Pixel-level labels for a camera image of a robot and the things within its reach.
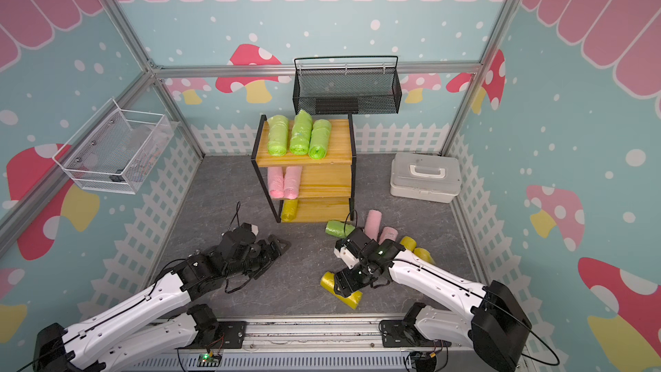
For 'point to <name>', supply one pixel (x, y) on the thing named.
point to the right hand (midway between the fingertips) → (345, 285)
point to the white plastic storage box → (433, 176)
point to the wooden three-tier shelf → (327, 183)
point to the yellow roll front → (352, 300)
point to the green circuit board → (208, 360)
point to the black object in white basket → (116, 178)
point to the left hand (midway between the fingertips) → (284, 257)
